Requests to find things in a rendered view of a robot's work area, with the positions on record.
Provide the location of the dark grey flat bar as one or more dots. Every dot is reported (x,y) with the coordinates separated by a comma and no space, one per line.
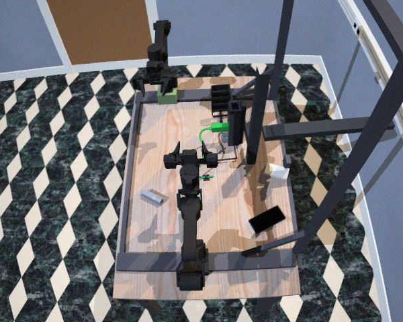
(308,129)

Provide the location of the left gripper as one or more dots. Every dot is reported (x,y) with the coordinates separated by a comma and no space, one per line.
(211,159)

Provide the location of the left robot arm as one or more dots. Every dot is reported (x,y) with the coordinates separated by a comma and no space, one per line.
(193,250)

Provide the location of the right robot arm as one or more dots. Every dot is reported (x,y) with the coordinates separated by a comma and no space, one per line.
(158,49)

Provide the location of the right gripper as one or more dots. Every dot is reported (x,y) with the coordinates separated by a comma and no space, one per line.
(154,79)

